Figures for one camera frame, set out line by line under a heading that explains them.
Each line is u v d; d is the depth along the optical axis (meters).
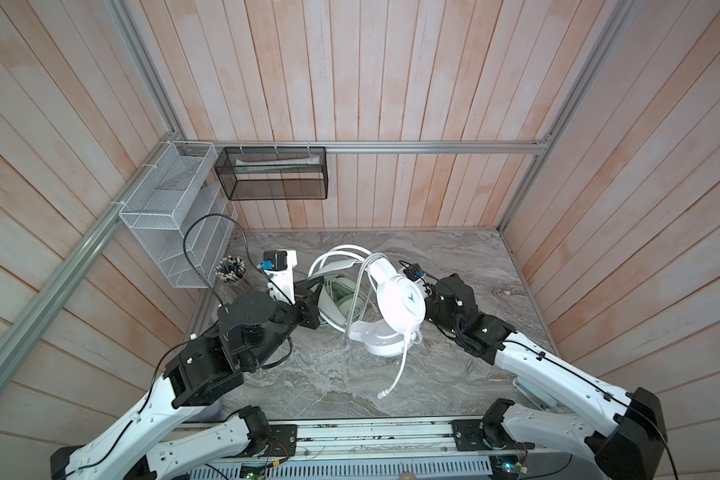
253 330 0.38
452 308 0.56
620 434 0.39
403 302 0.44
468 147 0.97
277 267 0.45
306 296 0.47
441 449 0.73
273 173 1.05
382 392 0.46
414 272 0.63
